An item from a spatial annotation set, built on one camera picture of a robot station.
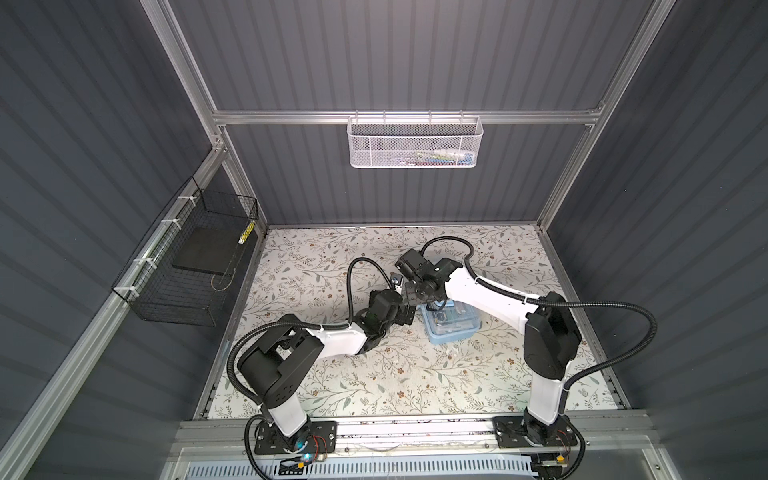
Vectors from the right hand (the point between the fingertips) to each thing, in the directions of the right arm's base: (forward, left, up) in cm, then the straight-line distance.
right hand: (420, 295), depth 89 cm
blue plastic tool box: (-8, -10, -1) cm, 13 cm away
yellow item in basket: (+9, +48, +19) cm, 53 cm away
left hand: (+1, +6, -2) cm, 6 cm away
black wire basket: (-5, +60, +20) cm, 63 cm away
